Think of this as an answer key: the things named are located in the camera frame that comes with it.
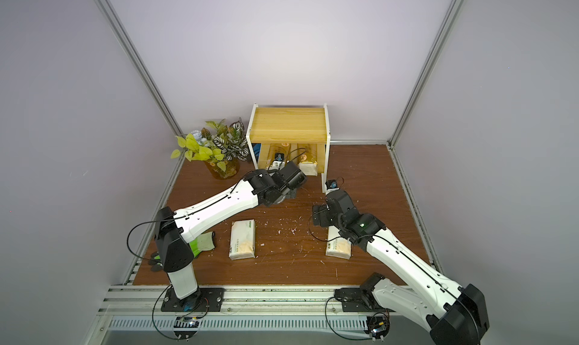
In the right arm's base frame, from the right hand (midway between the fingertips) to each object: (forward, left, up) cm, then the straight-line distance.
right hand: (324, 203), depth 78 cm
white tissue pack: (-11, +29, -10) cm, 33 cm away
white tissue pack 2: (-11, -6, -12) cm, 17 cm away
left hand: (+6, +14, +3) cm, 16 cm away
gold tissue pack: (+22, +19, +5) cm, 30 cm away
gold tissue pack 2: (+14, +6, +8) cm, 17 cm away
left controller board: (-34, +46, -18) cm, 60 cm away
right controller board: (-34, -17, -19) cm, 42 cm away
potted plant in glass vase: (+19, +40, +9) cm, 45 cm away
